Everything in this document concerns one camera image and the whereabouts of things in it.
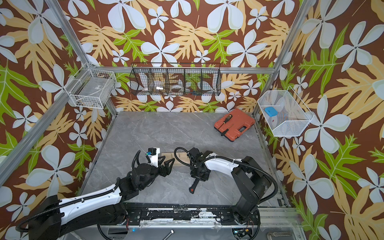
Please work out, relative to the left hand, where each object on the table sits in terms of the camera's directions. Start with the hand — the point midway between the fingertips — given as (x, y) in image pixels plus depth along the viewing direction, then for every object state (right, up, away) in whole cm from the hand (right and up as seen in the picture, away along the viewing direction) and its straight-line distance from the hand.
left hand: (171, 157), depth 77 cm
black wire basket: (0, +48, +20) cm, 52 cm away
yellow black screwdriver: (+37, +22, +31) cm, 53 cm away
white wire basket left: (-48, +39, +9) cm, 62 cm away
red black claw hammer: (+12, -19, +6) cm, 23 cm away
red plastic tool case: (+44, +20, +32) cm, 58 cm away
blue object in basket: (+57, +25, +9) cm, 63 cm away
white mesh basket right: (+65, +23, +7) cm, 69 cm away
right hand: (+11, -14, +11) cm, 21 cm away
